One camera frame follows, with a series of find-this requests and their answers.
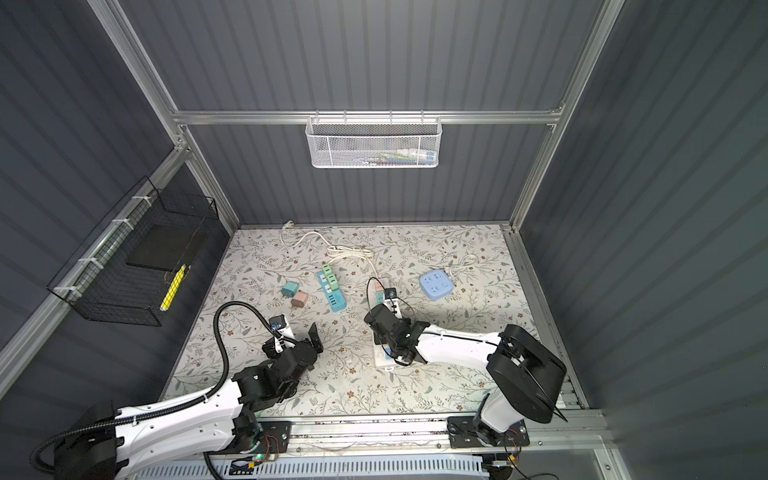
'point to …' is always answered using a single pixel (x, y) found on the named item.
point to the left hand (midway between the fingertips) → (303, 331)
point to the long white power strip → (382, 353)
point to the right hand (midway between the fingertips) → (385, 325)
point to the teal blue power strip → (336, 299)
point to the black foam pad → (164, 246)
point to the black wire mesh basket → (127, 269)
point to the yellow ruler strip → (175, 282)
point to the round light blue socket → (436, 284)
